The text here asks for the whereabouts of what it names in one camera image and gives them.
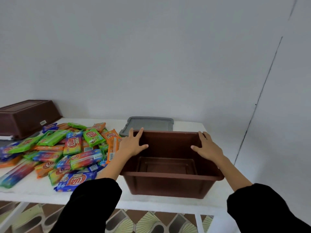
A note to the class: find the brown plastic box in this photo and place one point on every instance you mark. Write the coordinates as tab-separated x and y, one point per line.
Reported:
170	186

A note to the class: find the person's right hand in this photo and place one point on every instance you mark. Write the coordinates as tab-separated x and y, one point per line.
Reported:
210	150

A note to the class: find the blue snack packet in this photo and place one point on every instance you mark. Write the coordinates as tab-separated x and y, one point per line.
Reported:
75	180

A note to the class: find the brown storage box with sticker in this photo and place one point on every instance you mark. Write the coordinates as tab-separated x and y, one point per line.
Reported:
24	118

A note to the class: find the pile of colourful soap packets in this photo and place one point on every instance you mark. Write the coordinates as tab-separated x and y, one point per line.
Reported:
51	138

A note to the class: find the person's right forearm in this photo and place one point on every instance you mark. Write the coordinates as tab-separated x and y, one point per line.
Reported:
233	174

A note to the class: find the person's left forearm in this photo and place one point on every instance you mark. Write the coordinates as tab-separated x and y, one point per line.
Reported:
114	167

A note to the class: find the person's left hand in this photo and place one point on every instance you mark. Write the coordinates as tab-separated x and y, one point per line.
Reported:
131	145

